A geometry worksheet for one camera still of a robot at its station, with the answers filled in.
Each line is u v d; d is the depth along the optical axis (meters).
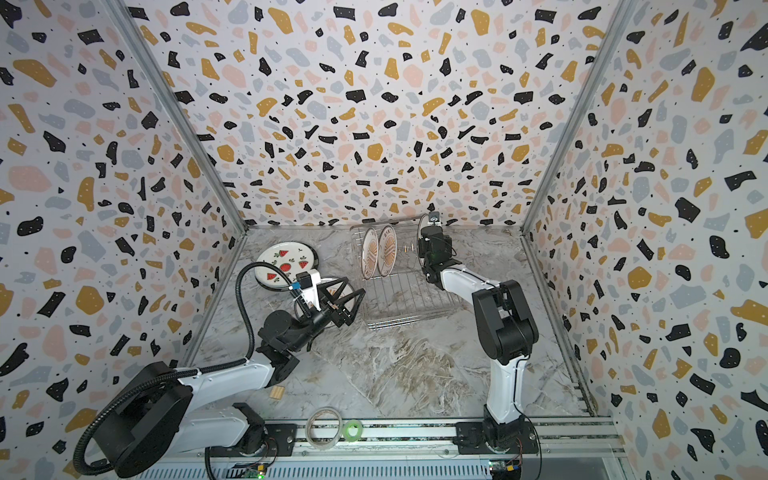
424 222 1.08
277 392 0.80
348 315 0.67
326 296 0.74
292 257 1.09
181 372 0.46
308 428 0.75
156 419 0.41
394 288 1.01
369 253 1.05
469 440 0.73
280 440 0.73
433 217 0.85
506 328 0.52
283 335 0.59
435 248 0.76
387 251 1.05
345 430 0.75
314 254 1.09
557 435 0.76
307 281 0.66
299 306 0.65
